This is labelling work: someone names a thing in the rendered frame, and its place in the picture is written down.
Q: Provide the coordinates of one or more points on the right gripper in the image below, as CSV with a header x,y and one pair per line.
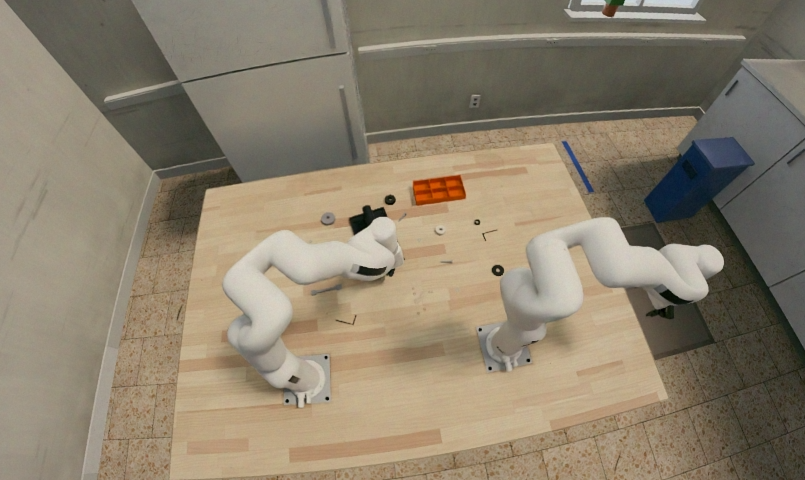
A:
x,y
661,309

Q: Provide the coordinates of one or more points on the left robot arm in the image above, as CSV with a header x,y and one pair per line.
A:
x,y
367,256

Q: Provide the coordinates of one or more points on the orange compartment tray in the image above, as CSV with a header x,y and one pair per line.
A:
x,y
455,185

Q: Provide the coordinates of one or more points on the black flat plate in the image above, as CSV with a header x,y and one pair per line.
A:
x,y
358,222

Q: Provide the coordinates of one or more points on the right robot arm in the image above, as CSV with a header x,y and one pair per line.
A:
x,y
558,293

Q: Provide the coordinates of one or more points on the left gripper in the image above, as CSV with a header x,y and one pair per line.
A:
x,y
399,259

